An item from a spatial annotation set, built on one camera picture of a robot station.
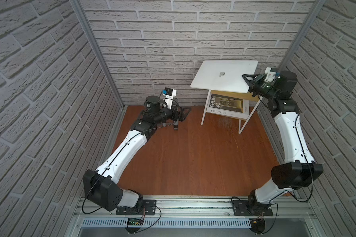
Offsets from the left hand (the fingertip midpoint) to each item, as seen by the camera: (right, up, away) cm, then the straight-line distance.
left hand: (183, 102), depth 71 cm
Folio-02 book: (+33, 0, +23) cm, 40 cm away
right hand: (+24, +12, -4) cm, 28 cm away
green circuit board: (-24, -60, +1) cm, 64 cm away
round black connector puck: (+36, -60, -2) cm, 69 cm away
